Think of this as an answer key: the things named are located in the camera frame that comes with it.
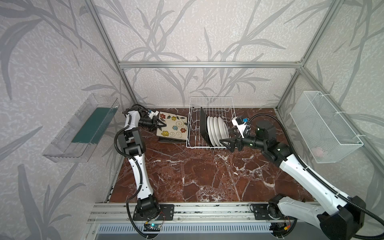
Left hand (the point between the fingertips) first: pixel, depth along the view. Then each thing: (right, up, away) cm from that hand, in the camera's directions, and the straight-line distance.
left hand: (165, 119), depth 98 cm
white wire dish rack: (+35, +11, +21) cm, 42 cm away
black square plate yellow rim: (-1, -13, +1) cm, 13 cm away
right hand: (+36, -6, -27) cm, 45 cm away
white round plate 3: (+36, -6, -11) cm, 38 cm away
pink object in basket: (+82, -16, -25) cm, 87 cm away
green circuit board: (+1, -52, -27) cm, 59 cm away
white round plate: (+29, -7, -12) cm, 32 cm away
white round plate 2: (+30, -3, -9) cm, 32 cm away
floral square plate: (+7, -4, +4) cm, 9 cm away
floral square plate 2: (+25, -4, -11) cm, 28 cm away
